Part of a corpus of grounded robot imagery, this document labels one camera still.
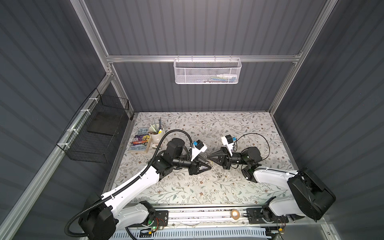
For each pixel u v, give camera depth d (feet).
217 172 2.22
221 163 2.19
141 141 3.31
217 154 2.18
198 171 2.10
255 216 2.38
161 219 2.37
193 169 2.01
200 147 2.03
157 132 3.25
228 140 2.09
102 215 1.26
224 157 2.15
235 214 2.47
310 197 1.42
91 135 2.39
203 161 2.27
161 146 1.93
